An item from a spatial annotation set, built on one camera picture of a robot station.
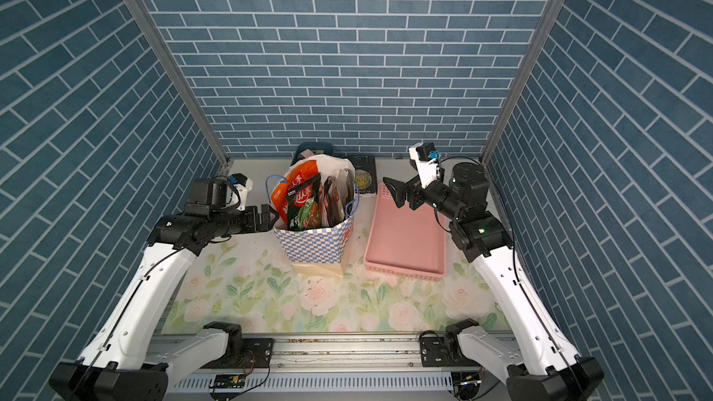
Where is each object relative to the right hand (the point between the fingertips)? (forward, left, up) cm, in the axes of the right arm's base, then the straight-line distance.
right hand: (404, 170), depth 66 cm
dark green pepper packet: (0, +28, -18) cm, 33 cm away
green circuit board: (-42, +42, -41) cm, 72 cm away
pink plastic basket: (+2, -3, -37) cm, 37 cm away
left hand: (-6, +35, -14) cm, 38 cm away
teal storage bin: (+41, +36, -31) cm, 63 cm away
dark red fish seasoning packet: (+5, +18, -16) cm, 25 cm away
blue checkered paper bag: (-12, +20, -21) cm, 32 cm away
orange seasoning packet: (+9, +32, -14) cm, 36 cm away
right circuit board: (-36, -20, -39) cm, 56 cm away
